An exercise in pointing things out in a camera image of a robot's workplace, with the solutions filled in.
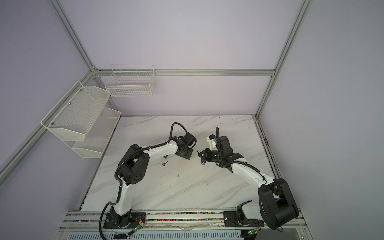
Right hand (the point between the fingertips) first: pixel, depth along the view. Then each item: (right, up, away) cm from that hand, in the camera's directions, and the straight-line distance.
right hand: (198, 154), depth 83 cm
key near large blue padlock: (-22, -8, +10) cm, 25 cm away
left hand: (-8, -2, +13) cm, 16 cm away
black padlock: (+3, -8, +10) cm, 13 cm away
